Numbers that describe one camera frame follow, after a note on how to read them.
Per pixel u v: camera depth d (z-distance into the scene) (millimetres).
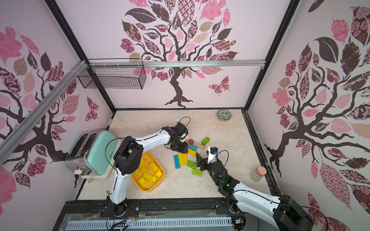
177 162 899
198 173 851
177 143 806
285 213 427
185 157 914
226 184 635
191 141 976
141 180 807
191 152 940
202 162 710
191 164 878
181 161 899
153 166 864
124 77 796
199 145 979
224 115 1138
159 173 830
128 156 534
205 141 997
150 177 833
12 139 510
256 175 779
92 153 750
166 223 699
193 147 967
